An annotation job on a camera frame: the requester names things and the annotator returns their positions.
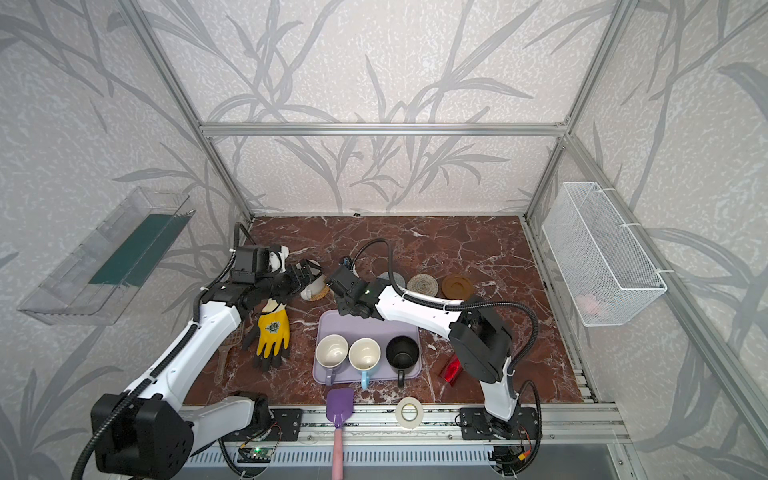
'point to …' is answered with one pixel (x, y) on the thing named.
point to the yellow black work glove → (269, 337)
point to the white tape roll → (420, 412)
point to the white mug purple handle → (331, 351)
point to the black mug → (402, 354)
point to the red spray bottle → (452, 370)
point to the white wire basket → (603, 270)
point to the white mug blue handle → (364, 355)
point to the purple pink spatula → (339, 410)
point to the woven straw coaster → (320, 296)
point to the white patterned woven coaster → (424, 284)
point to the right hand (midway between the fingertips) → (347, 286)
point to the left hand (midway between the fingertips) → (319, 267)
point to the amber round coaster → (457, 287)
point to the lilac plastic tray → (329, 322)
